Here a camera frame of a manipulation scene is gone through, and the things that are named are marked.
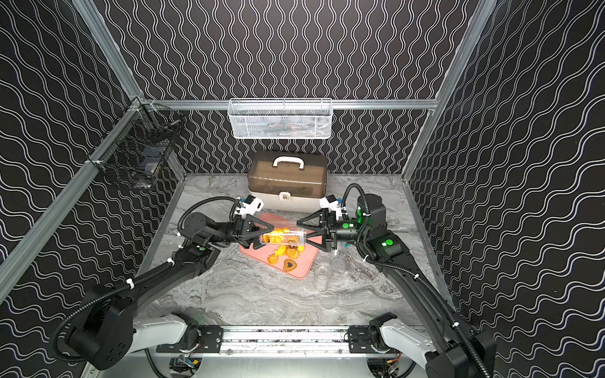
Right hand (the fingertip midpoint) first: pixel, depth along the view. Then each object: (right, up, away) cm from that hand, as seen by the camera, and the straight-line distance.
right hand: (300, 231), depth 62 cm
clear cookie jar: (-1, -1, -2) cm, 3 cm away
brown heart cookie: (-5, -17, +28) cm, 33 cm away
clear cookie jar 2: (+8, -19, +26) cm, 33 cm away
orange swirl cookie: (-11, -14, +29) cm, 34 cm away
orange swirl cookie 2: (-4, -13, +30) cm, 33 cm away
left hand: (-8, -1, -2) cm, 8 cm away
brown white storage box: (-5, +16, +28) cm, 32 cm away
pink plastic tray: (-2, -15, +29) cm, 32 cm away
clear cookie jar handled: (+14, -17, +28) cm, 36 cm away
